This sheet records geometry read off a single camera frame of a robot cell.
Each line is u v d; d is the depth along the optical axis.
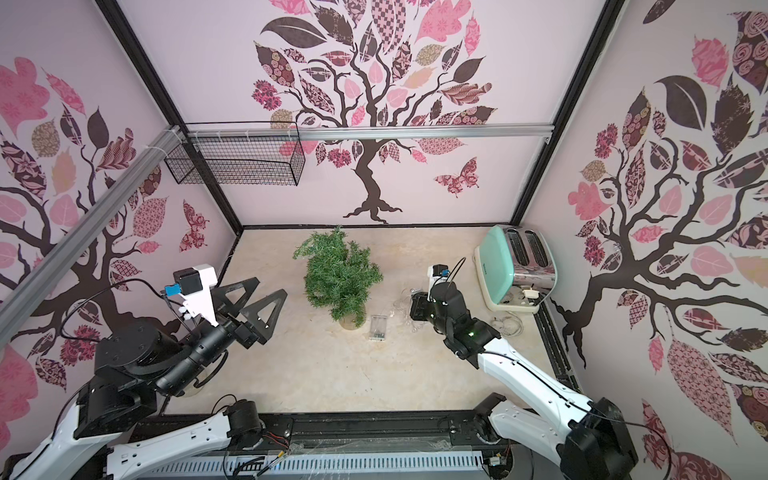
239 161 1.22
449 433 0.74
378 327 0.92
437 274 0.69
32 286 0.52
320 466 0.70
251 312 0.43
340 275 0.71
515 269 0.85
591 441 0.38
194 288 0.42
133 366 0.34
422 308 0.70
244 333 0.44
